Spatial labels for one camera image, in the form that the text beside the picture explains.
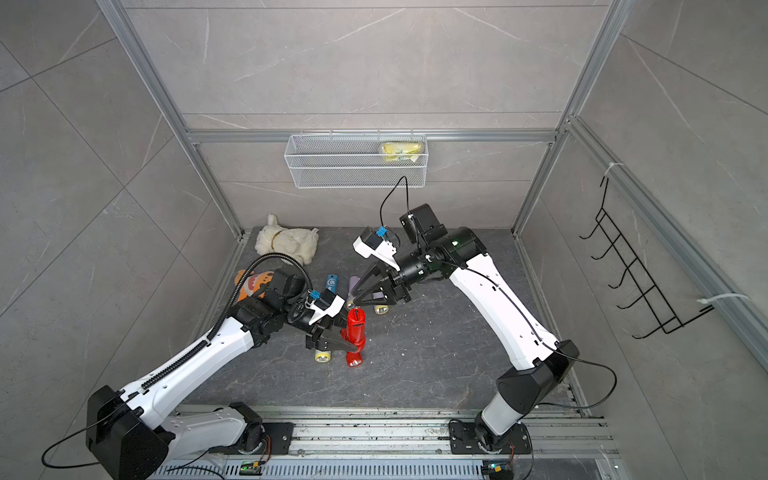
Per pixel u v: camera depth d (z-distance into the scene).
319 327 0.58
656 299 0.62
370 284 0.53
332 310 0.54
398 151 0.84
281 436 0.73
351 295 0.57
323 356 0.86
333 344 0.58
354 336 0.59
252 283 0.95
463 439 0.73
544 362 0.40
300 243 1.04
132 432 0.37
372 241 0.50
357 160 1.01
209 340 0.48
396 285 0.51
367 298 0.54
